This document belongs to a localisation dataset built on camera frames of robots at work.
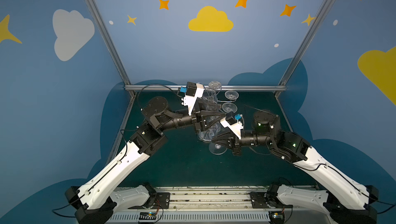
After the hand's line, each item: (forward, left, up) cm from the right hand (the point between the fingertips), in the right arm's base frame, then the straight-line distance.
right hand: (215, 137), depth 56 cm
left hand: (+4, -1, +13) cm, 14 cm away
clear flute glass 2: (+35, 0, -5) cm, 35 cm away
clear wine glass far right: (+28, -9, -6) cm, 30 cm away
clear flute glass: (-3, -1, -3) cm, 5 cm away
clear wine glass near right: (+17, -6, -3) cm, 19 cm away
